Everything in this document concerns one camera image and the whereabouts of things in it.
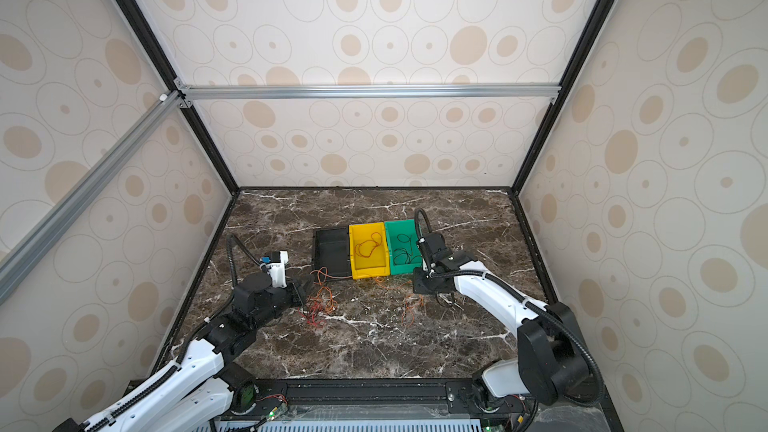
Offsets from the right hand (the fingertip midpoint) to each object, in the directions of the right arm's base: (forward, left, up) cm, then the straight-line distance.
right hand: (420, 283), depth 87 cm
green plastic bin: (+20, +6, -4) cm, 22 cm away
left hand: (-2, +27, +10) cm, 29 cm away
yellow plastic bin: (+10, +13, -6) cm, 17 cm away
